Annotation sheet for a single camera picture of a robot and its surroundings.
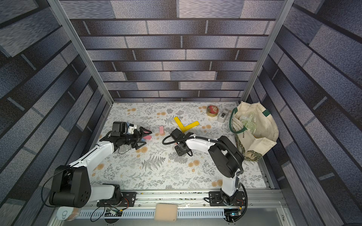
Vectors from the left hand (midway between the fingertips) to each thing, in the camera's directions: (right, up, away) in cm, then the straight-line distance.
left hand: (149, 136), depth 83 cm
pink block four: (+5, +2, +18) cm, 18 cm away
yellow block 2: (+20, +3, +21) cm, 29 cm away
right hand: (+20, -10, +10) cm, 25 cm away
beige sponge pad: (+12, -38, -12) cm, 42 cm away
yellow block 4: (+29, +5, +23) cm, 37 cm away
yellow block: (+18, +6, +23) cm, 30 cm away
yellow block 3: (+23, +3, +20) cm, 31 cm away
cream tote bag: (+72, +3, +14) cm, 73 cm away
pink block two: (-3, -3, +14) cm, 14 cm away
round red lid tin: (+44, +16, +27) cm, 54 cm away
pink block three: (+17, -2, -13) cm, 22 cm away
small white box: (+52, +13, +23) cm, 58 cm away
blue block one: (-11, +7, 0) cm, 13 cm away
